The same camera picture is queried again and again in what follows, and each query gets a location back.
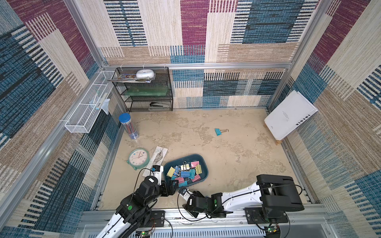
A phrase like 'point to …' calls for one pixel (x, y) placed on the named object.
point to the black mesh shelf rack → (141, 103)
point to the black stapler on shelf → (156, 104)
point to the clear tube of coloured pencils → (125, 119)
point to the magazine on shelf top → (132, 78)
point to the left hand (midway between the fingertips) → (173, 181)
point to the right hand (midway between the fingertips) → (187, 203)
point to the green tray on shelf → (145, 91)
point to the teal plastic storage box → (187, 170)
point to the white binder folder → (290, 113)
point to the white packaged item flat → (156, 159)
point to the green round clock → (138, 158)
